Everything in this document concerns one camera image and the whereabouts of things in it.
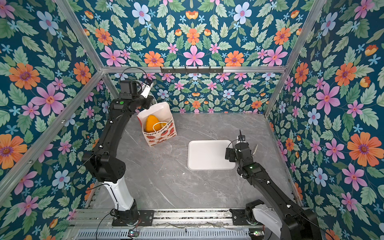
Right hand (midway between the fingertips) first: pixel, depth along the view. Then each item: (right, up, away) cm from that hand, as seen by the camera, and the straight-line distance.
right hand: (234, 148), depth 84 cm
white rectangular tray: (-15, -7, +15) cm, 22 cm away
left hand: (-47, +32, -5) cm, 57 cm away
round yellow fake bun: (-50, +17, +5) cm, 53 cm away
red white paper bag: (-44, +22, +9) cm, 50 cm away
